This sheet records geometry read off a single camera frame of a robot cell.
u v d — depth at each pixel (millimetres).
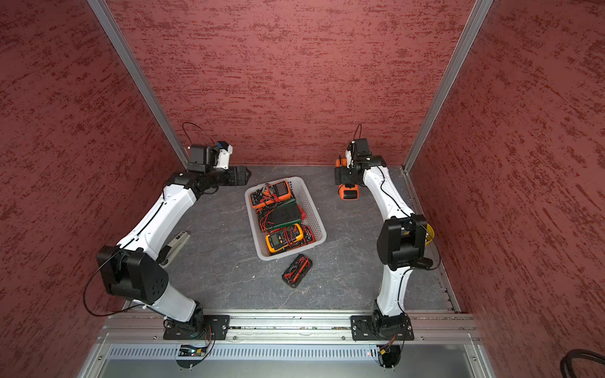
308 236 910
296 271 829
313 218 931
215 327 745
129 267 429
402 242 505
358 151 710
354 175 666
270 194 942
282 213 921
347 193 874
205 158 629
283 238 855
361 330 734
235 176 739
